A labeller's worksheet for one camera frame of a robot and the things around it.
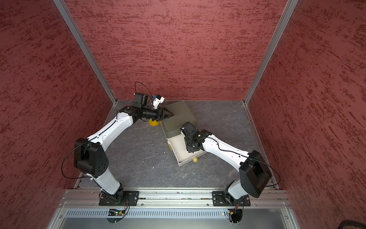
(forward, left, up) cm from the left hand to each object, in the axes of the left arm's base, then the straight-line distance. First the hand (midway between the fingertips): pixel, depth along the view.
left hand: (169, 118), depth 81 cm
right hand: (-10, -9, -12) cm, 18 cm away
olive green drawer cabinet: (+7, -7, -3) cm, 10 cm away
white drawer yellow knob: (-11, -5, -15) cm, 20 cm away
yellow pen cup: (+11, +14, -20) cm, 27 cm away
